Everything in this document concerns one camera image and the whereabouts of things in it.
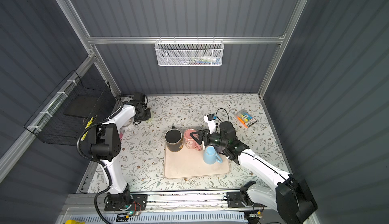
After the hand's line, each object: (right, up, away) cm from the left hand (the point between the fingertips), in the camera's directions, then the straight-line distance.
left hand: (146, 116), depth 99 cm
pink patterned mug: (+30, -14, -14) cm, 36 cm away
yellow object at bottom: (-18, -41, -37) cm, 59 cm away
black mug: (+21, -12, -14) cm, 28 cm away
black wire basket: (-28, +6, -23) cm, 37 cm away
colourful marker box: (+67, -2, +6) cm, 67 cm away
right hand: (+33, -8, -23) cm, 41 cm away
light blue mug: (+41, -20, -19) cm, 49 cm away
